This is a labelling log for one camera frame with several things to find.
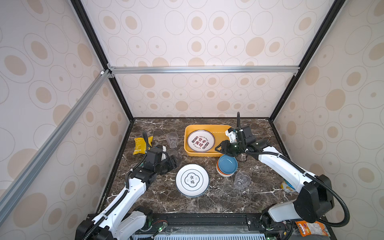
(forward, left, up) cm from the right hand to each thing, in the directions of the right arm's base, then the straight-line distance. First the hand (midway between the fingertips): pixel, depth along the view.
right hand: (217, 149), depth 81 cm
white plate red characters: (+18, +8, -17) cm, 26 cm away
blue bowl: (-4, -7, -11) cm, 13 cm away
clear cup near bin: (+19, +28, -16) cm, 37 cm away
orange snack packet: (-35, -45, -15) cm, 59 cm away
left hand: (-5, +19, -1) cm, 20 cm away
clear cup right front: (-11, -15, -17) cm, 25 cm away
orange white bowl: (-9, -3, -11) cm, 14 cm away
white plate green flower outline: (-11, +14, -15) cm, 24 cm away
